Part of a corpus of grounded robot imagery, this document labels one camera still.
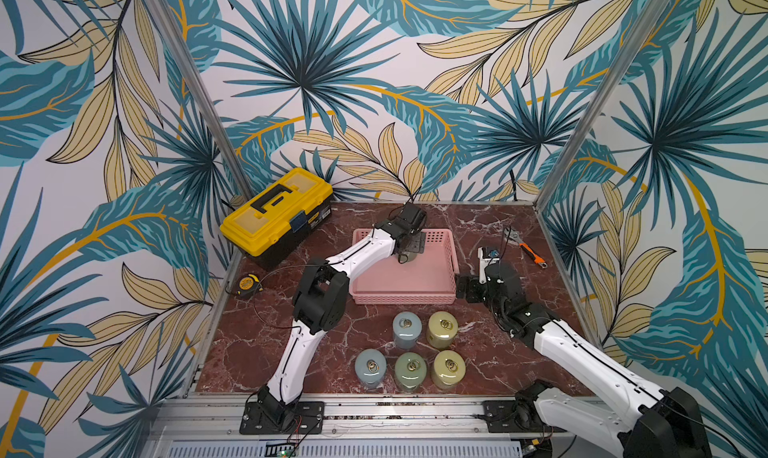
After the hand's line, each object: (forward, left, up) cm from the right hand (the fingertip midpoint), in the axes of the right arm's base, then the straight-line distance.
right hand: (472, 274), depth 83 cm
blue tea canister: (-12, +19, -6) cm, 23 cm away
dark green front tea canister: (-23, +19, -6) cm, 30 cm away
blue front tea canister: (-22, +29, -6) cm, 37 cm away
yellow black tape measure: (+4, +66, -11) cm, 67 cm away
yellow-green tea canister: (-13, +9, -7) cm, 17 cm away
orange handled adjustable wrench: (+17, -27, -15) cm, 36 cm away
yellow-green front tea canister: (-23, +9, -6) cm, 25 cm away
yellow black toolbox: (+18, +56, +2) cm, 59 cm away
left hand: (+16, +16, -5) cm, 23 cm away
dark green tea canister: (+10, +18, -5) cm, 21 cm away
